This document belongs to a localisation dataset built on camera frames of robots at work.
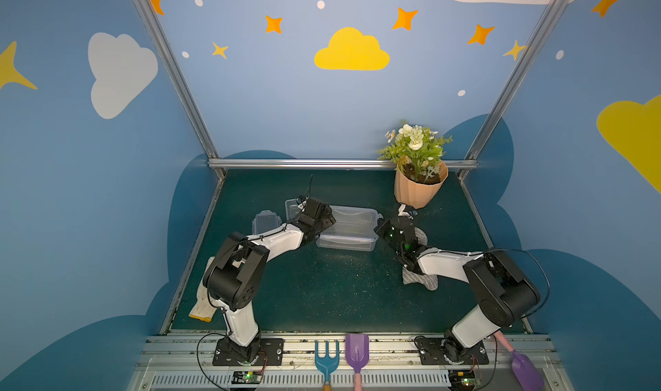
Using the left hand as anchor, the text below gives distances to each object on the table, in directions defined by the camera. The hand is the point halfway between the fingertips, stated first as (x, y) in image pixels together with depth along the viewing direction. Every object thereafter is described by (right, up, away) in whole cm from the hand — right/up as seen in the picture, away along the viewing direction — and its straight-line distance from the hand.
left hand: (334, 219), depth 96 cm
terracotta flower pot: (+31, +13, 0) cm, 33 cm away
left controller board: (-25, -43, -24) cm, 55 cm away
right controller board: (+36, -43, -24) cm, 61 cm away
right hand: (+17, +1, -2) cm, 17 cm away
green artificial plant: (+30, +25, -5) cm, 39 cm away
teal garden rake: (-2, -39, -24) cm, 46 cm away
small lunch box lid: (-29, -1, +9) cm, 30 cm away
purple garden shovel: (+7, -38, -22) cm, 44 cm away
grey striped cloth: (+26, -18, -11) cm, 33 cm away
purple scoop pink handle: (+53, -40, -25) cm, 71 cm away
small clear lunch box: (-18, +3, +9) cm, 20 cm away
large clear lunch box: (+8, -5, +8) cm, 12 cm away
